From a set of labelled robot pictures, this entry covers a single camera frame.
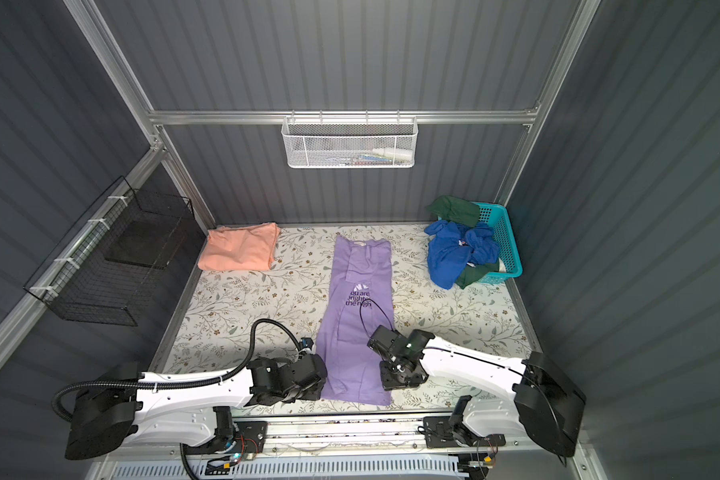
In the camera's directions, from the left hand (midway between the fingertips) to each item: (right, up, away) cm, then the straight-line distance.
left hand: (322, 386), depth 80 cm
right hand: (+19, 0, 0) cm, 19 cm away
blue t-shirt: (+42, +39, +21) cm, 61 cm away
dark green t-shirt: (+47, +53, +35) cm, 79 cm away
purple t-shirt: (+9, +20, +19) cm, 29 cm away
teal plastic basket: (+63, +51, +35) cm, 88 cm away
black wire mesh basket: (-52, +33, -7) cm, 62 cm away
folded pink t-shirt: (-36, +39, +31) cm, 61 cm away
